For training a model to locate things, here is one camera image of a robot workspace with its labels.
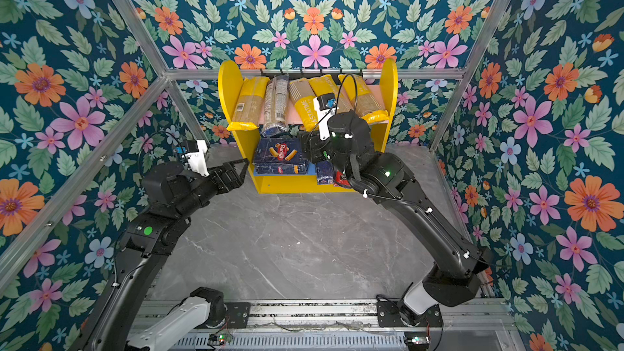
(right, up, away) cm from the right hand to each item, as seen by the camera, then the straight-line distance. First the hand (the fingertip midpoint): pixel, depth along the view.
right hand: (312, 127), depth 59 cm
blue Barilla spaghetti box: (+2, -12, +28) cm, 31 cm away
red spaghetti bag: (+8, -15, +27) cm, 32 cm away
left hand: (-19, -8, +2) cm, 21 cm away
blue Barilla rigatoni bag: (-15, -6, +31) cm, 35 cm away
